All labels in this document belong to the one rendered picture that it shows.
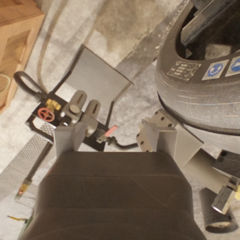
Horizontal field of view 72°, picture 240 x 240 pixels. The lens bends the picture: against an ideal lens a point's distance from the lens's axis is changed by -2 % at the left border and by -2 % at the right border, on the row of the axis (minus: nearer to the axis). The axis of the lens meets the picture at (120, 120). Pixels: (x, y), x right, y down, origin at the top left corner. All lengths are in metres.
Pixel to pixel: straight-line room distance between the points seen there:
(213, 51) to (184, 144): 0.23
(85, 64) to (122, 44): 0.27
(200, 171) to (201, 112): 0.19
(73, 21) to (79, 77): 0.34
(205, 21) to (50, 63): 1.02
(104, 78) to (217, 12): 0.86
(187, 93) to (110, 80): 0.90
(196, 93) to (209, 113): 0.04
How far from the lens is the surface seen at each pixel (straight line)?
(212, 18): 0.43
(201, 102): 0.28
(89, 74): 1.18
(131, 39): 1.07
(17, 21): 0.91
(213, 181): 0.48
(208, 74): 0.30
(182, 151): 0.36
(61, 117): 0.82
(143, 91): 1.19
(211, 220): 2.02
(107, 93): 1.21
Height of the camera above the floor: 1.04
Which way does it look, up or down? 51 degrees down
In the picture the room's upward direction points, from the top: 170 degrees counter-clockwise
